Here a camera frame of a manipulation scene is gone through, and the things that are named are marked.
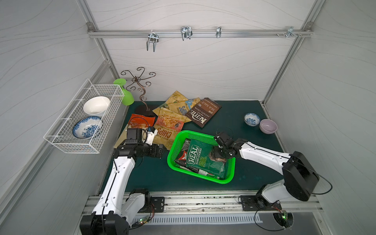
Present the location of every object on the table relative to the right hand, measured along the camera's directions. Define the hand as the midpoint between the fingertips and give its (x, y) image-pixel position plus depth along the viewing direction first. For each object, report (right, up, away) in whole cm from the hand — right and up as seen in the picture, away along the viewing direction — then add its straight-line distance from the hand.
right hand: (216, 152), depth 87 cm
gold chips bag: (-28, +38, +32) cm, 57 cm away
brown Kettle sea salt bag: (-7, +24, +23) cm, 34 cm away
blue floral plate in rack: (-63, +17, -23) cm, 69 cm away
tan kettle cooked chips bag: (-31, +4, +8) cm, 32 cm away
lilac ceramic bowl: (+40, +14, +16) cm, 45 cm away
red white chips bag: (-57, +18, +21) cm, 64 cm away
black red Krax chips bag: (-21, -3, +1) cm, 21 cm away
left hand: (-33, +5, -10) cm, 35 cm away
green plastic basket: (-21, +10, +3) cm, 24 cm away
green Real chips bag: (-11, -3, -2) cm, 12 cm away
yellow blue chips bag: (-25, +27, +27) cm, 46 cm away
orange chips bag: (-32, +16, +18) cm, 40 cm away
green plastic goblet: (-57, +33, +7) cm, 66 cm away
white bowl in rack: (-63, +27, -16) cm, 70 cm away
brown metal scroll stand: (-49, +46, +4) cm, 68 cm away
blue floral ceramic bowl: (+30, +19, +20) cm, 41 cm away
